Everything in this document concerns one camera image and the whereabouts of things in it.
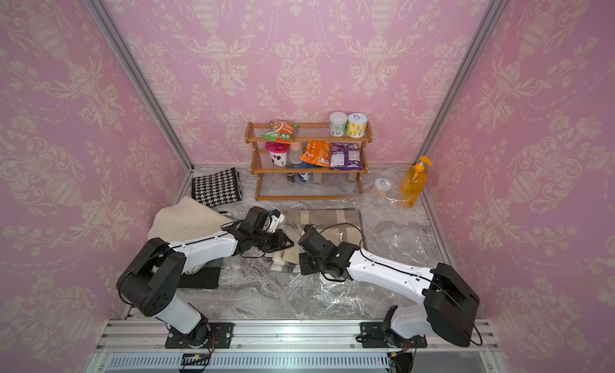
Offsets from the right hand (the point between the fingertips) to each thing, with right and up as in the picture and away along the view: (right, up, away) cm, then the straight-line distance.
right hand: (303, 263), depth 80 cm
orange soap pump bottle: (+43, +28, +15) cm, 54 cm away
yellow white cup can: (+19, +48, +7) cm, 53 cm away
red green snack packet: (-9, +46, +8) cm, 47 cm away
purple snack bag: (+17, +39, +20) cm, 47 cm away
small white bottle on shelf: (-4, +40, +18) cm, 44 cm away
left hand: (-3, +4, +7) cm, 9 cm away
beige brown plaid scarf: (+12, +14, -8) cm, 19 cm away
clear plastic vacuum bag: (+33, +9, +20) cm, 39 cm away
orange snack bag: (+5, +40, +21) cm, 45 cm away
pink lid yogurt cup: (-10, +39, +14) cm, 43 cm away
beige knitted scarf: (-47, +13, +14) cm, 51 cm away
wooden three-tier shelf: (-1, +29, +32) cm, 43 cm away
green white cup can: (+13, +49, +9) cm, 52 cm away
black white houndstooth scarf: (-40, +25, +26) cm, 54 cm away
